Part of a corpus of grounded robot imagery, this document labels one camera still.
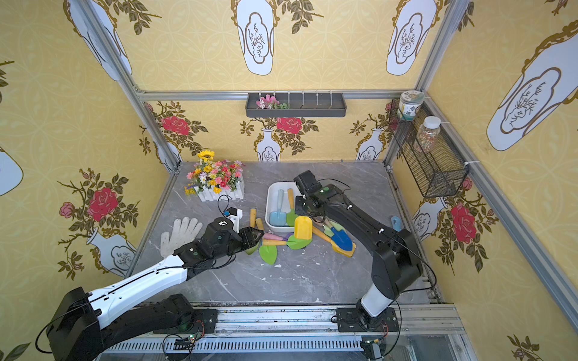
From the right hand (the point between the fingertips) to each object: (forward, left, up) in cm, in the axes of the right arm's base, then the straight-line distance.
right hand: (307, 205), depth 87 cm
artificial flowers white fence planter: (+10, +38, +1) cm, 40 cm away
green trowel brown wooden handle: (-1, -10, -12) cm, 16 cm away
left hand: (-12, +18, 0) cm, 22 cm away
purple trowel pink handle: (-7, +11, -14) cm, 19 cm away
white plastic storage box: (+8, +16, -12) cm, 21 cm away
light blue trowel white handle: (+2, +12, -14) cm, 19 cm away
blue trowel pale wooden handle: (-7, -15, -13) cm, 21 cm away
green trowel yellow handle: (+3, +7, -14) cm, 15 cm away
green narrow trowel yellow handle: (-15, +15, -13) cm, 24 cm away
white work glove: (-7, +52, -13) cm, 54 cm away
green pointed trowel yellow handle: (0, +23, -11) cm, 26 cm away
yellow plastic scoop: (-9, +1, -2) cm, 9 cm away
